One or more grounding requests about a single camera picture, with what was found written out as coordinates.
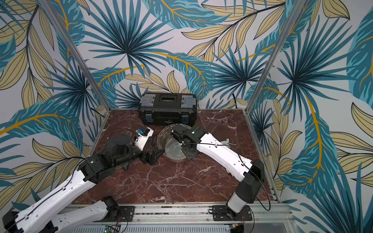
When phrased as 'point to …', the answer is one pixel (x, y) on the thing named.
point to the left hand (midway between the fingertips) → (156, 148)
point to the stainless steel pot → (173, 148)
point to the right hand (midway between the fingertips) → (194, 150)
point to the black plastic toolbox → (179, 108)
